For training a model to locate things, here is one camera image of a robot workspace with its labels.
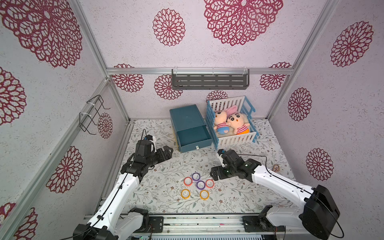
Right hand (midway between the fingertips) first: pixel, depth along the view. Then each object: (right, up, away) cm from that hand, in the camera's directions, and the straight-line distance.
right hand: (220, 173), depth 83 cm
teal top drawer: (-15, +19, +8) cm, 25 cm away
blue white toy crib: (+23, +42, +30) cm, 57 cm away
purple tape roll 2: (-12, -9, +3) cm, 15 cm away
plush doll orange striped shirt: (+14, +30, +17) cm, 37 cm away
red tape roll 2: (-5, -9, +3) cm, 11 cm away
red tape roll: (-18, -6, +5) cm, 20 cm away
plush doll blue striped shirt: (+5, +27, +18) cm, 33 cm away
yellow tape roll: (-20, -14, 0) cm, 24 cm away
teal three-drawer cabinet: (-20, +32, +9) cm, 39 cm away
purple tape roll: (-13, -4, +7) cm, 15 cm away
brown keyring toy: (+38, 0, +12) cm, 39 cm away
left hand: (-29, +12, -3) cm, 31 cm away
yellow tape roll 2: (-9, -12, +1) cm, 15 cm away
